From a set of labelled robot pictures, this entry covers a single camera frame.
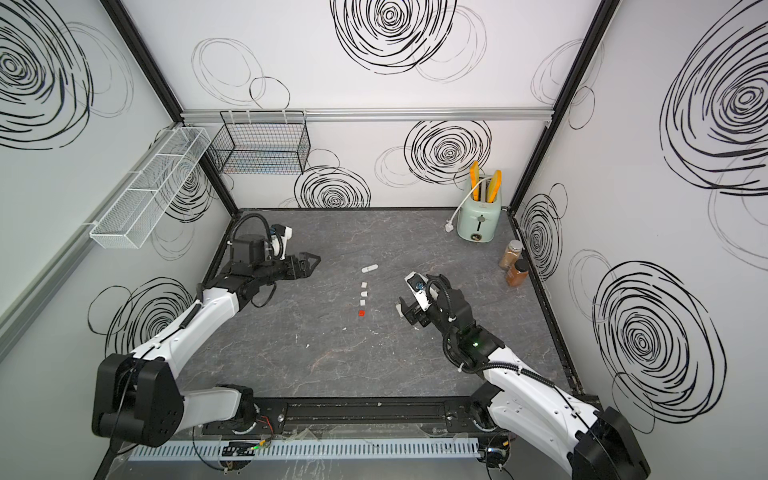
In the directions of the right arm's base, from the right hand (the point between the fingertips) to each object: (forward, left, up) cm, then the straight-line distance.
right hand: (417, 288), depth 79 cm
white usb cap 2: (+7, +16, -16) cm, 24 cm away
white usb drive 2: (+1, +5, -15) cm, 16 cm away
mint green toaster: (+29, -22, -4) cm, 36 cm away
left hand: (+8, +31, +1) cm, 32 cm away
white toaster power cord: (+35, -14, -14) cm, 40 cm away
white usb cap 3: (+3, +17, -16) cm, 23 cm away
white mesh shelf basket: (+7, +71, +18) cm, 73 cm away
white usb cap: (+10, +17, -17) cm, 26 cm away
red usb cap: (0, +16, -17) cm, 23 cm away
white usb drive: (+16, +15, -16) cm, 28 cm away
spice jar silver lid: (+19, -32, -9) cm, 38 cm away
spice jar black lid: (+11, -32, -11) cm, 36 cm away
